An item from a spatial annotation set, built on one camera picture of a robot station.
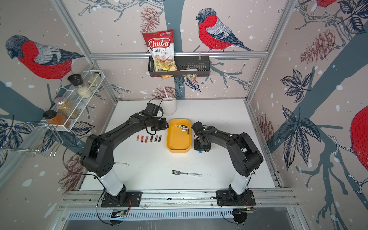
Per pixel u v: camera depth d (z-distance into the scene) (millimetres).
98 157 468
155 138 974
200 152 901
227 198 730
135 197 740
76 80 721
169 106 1082
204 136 671
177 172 817
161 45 816
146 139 978
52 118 595
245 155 480
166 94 1093
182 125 1035
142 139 976
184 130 1007
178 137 959
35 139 576
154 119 759
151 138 976
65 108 647
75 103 716
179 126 1035
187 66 1067
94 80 846
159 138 973
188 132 1001
